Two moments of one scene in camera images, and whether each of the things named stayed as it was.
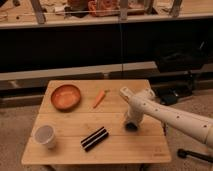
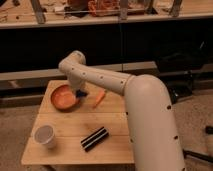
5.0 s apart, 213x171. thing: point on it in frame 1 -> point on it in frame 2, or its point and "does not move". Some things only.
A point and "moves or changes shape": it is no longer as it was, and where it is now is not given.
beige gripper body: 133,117 -> 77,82
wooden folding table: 82,121 does not move
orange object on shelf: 103,7 does not move
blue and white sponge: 131,126 moves or changes shape
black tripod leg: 183,153 does not move
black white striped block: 93,139 does not move
